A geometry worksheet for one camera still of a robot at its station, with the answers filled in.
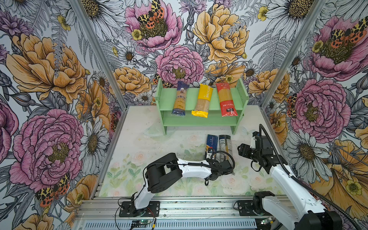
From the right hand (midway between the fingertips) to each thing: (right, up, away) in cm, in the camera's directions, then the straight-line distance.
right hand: (242, 152), depth 84 cm
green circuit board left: (-54, -31, -13) cm, 64 cm away
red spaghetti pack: (-10, +27, -4) cm, 29 cm away
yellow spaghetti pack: (-24, +27, -4) cm, 36 cm away
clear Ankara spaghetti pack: (-7, +2, +13) cm, 14 cm away
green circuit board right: (+7, -31, -12) cm, 34 cm away
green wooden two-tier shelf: (-46, +33, +8) cm, 57 cm away
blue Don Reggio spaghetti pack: (-36, +28, -3) cm, 45 cm away
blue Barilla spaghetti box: (-16, +2, +12) cm, 20 cm away
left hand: (-20, -11, +4) cm, 23 cm away
